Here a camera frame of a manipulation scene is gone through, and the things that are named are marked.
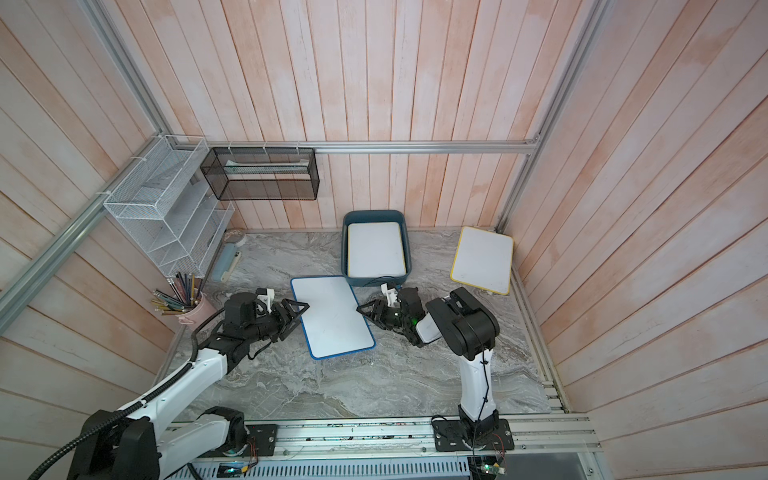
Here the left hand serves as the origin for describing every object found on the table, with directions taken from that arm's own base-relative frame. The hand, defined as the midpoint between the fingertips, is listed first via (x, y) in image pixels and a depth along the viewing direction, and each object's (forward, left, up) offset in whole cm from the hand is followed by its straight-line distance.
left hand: (308, 316), depth 83 cm
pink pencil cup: (+3, +33, -4) cm, 34 cm away
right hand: (+6, -14, -9) cm, 18 cm away
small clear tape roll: (+42, +39, -11) cm, 58 cm away
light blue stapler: (+25, +35, -7) cm, 44 cm away
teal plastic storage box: (+45, -19, -3) cm, 49 cm away
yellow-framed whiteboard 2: (+33, -61, -14) cm, 71 cm away
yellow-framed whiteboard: (+32, -19, -8) cm, 38 cm away
